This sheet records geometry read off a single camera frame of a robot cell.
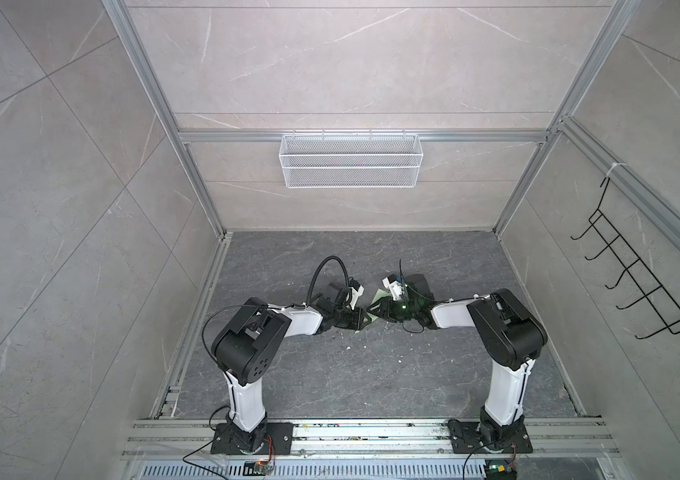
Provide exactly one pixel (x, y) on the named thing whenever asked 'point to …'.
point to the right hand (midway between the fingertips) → (369, 308)
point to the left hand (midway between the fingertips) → (369, 314)
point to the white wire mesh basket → (351, 161)
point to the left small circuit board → (255, 468)
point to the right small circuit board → (500, 472)
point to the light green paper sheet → (379, 294)
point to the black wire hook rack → (641, 279)
